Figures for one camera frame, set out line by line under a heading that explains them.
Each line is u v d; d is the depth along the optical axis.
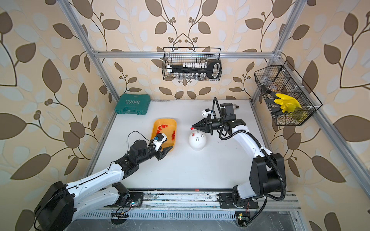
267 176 0.42
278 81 0.85
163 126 1.05
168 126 1.05
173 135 0.97
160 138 0.67
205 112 0.77
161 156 0.71
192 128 0.73
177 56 0.91
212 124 0.68
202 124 0.73
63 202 0.40
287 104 0.69
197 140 0.85
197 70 0.85
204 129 0.70
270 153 0.45
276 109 0.64
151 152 0.69
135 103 1.12
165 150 0.72
